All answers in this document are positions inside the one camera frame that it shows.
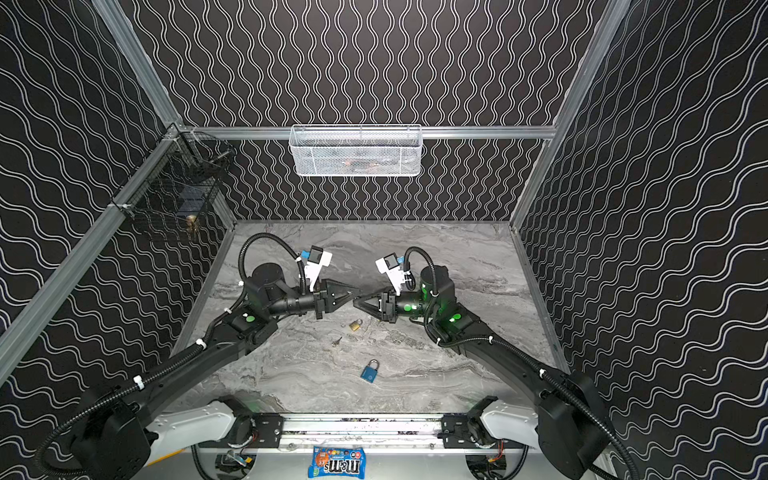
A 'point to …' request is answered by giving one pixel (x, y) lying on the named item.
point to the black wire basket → (180, 177)
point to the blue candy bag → (338, 461)
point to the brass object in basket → (190, 219)
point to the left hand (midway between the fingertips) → (363, 295)
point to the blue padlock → (370, 373)
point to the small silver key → (335, 343)
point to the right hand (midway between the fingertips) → (357, 304)
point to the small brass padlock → (355, 325)
